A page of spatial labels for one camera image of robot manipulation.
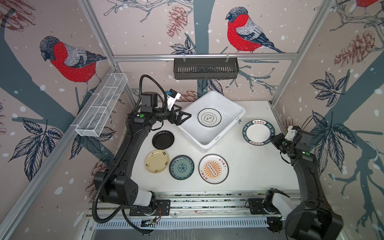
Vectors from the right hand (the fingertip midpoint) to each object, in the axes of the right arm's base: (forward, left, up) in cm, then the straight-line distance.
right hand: (271, 136), depth 80 cm
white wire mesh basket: (+8, +93, +16) cm, 94 cm away
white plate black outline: (+26, +33, -15) cm, 45 cm away
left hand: (+2, +47, +18) cm, 50 cm away
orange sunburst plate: (-13, +31, -16) cm, 37 cm away
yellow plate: (-10, +66, -15) cm, 68 cm away
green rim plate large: (+6, +4, -5) cm, 9 cm away
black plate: (+5, +65, -14) cm, 66 cm away
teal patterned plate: (-12, +50, -16) cm, 54 cm away
